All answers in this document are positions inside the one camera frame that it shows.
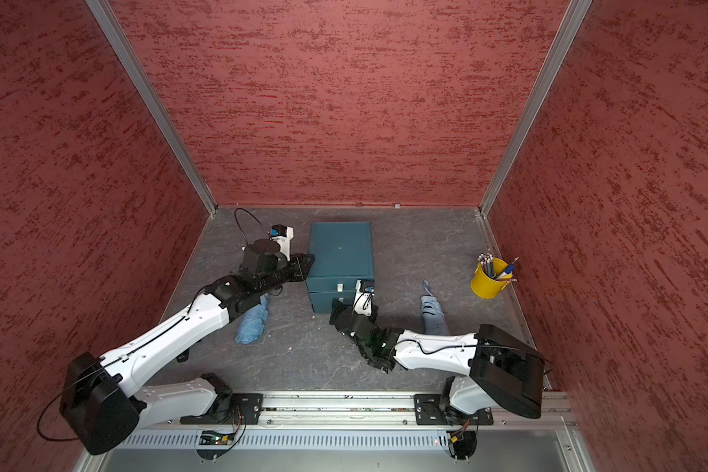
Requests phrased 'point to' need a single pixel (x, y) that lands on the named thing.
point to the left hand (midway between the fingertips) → (311, 266)
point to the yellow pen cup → (486, 286)
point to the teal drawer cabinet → (343, 257)
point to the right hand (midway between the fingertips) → (345, 308)
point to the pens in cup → (487, 261)
